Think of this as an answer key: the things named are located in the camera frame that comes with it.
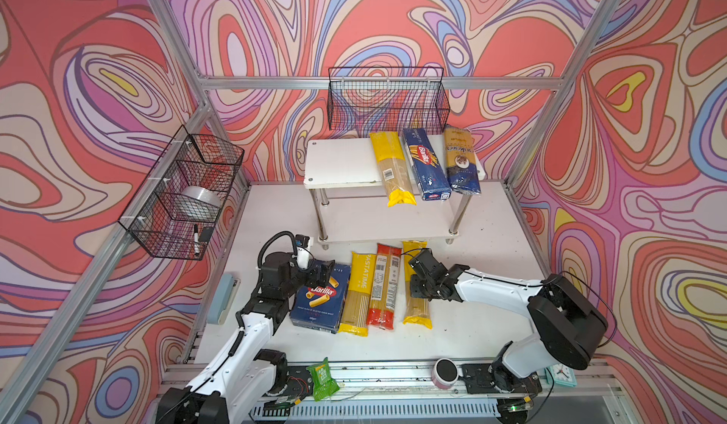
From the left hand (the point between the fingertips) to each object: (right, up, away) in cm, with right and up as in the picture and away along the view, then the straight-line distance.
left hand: (322, 256), depth 83 cm
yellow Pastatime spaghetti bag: (+10, -19, -2) cm, 21 cm away
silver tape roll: (-29, +16, -13) cm, 36 cm away
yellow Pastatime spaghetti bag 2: (+28, -16, -1) cm, 32 cm away
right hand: (+30, -13, +6) cm, 34 cm away
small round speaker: (+33, -27, -13) cm, 45 cm away
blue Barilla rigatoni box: (0, -14, -4) cm, 15 cm away
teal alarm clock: (+65, -29, -10) cm, 72 cm away
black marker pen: (-31, +6, -11) cm, 33 cm away
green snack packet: (+2, -31, -11) cm, 33 cm away
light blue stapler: (-29, -13, -1) cm, 32 cm away
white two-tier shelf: (+7, +16, +21) cm, 28 cm away
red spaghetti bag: (+19, -11, +4) cm, 22 cm away
